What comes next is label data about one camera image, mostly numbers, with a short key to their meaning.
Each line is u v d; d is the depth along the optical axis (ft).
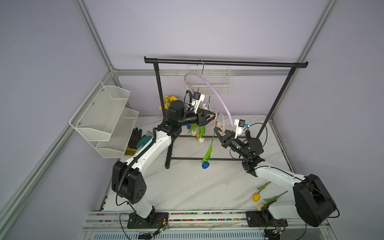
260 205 2.51
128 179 1.42
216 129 2.30
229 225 2.40
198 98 2.07
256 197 2.62
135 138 2.90
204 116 2.08
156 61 1.82
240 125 2.13
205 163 2.51
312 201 1.39
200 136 2.92
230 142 2.14
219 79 3.13
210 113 2.15
